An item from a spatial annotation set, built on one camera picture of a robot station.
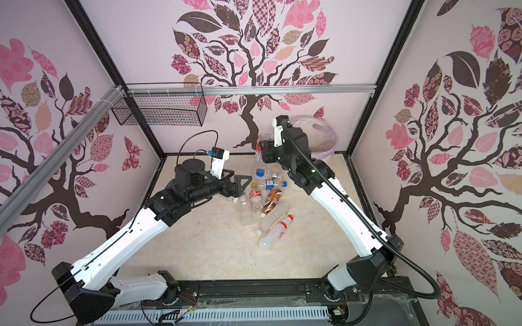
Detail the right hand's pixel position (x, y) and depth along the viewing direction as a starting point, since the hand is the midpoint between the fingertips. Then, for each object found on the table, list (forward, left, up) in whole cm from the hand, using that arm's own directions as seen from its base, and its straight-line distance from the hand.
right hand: (267, 137), depth 67 cm
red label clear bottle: (+1, +6, -40) cm, 40 cm away
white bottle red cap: (-22, 0, -37) cm, 43 cm away
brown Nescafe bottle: (0, -3, -37) cm, 37 cm away
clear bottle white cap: (-9, -2, -41) cm, 42 cm away
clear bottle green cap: (-5, +11, -42) cm, 43 cm away
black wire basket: (+34, +43, -8) cm, 56 cm away
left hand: (-11, +9, -8) cm, 16 cm away
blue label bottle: (-6, +2, -12) cm, 13 cm away
